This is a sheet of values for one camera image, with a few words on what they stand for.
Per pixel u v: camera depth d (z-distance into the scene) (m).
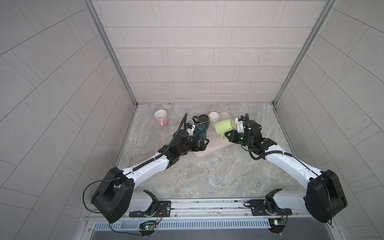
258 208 0.71
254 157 0.61
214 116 0.99
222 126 0.82
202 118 0.96
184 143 0.65
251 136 0.62
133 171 0.45
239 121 0.75
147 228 0.64
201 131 0.92
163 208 0.71
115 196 0.40
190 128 0.73
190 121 0.94
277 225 0.68
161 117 0.94
